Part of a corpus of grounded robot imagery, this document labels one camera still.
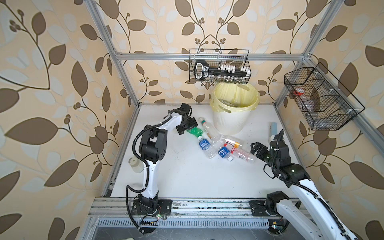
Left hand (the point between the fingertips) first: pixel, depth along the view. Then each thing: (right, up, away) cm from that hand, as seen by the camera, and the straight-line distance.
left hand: (193, 126), depth 100 cm
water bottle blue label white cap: (+9, -13, -9) cm, 18 cm away
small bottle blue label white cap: (+19, -16, -11) cm, 27 cm away
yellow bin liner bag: (+27, +20, +5) cm, 34 cm away
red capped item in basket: (+59, +20, -19) cm, 65 cm away
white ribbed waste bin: (+25, +2, -8) cm, 27 cm away
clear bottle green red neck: (+12, -4, +2) cm, 13 cm away
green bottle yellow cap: (+2, -3, -2) cm, 4 cm away
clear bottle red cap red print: (+30, -17, -13) cm, 36 cm away
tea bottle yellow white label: (+25, -11, -6) cm, 28 cm away
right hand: (+35, -12, -21) cm, 43 cm away
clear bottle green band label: (+24, +15, +1) cm, 28 cm away
